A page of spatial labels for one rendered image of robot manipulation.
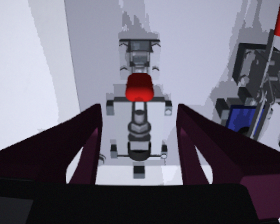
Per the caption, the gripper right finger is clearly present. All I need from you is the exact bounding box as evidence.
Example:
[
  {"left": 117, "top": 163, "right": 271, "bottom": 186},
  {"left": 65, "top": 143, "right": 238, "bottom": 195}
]
[{"left": 176, "top": 103, "right": 280, "bottom": 221}]

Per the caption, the blue rectangular block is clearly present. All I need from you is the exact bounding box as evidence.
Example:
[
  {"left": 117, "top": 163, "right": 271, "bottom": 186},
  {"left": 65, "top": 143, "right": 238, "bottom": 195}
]
[{"left": 221, "top": 98, "right": 266, "bottom": 134}]

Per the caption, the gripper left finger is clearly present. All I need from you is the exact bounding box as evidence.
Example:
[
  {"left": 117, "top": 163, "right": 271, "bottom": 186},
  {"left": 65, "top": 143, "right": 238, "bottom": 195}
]
[{"left": 0, "top": 103, "right": 103, "bottom": 184}]

